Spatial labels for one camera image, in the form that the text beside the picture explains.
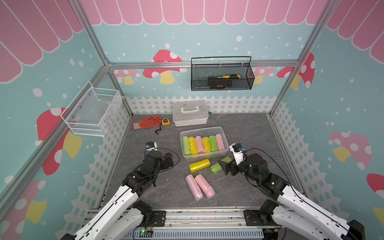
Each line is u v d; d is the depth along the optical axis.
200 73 0.94
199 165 0.89
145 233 0.73
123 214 0.48
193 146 0.97
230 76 0.92
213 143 0.97
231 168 0.66
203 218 0.76
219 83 0.88
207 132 1.09
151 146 0.67
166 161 0.69
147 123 1.16
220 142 0.99
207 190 0.79
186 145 0.97
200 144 0.97
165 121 1.13
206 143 0.97
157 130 1.12
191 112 1.06
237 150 0.62
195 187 0.81
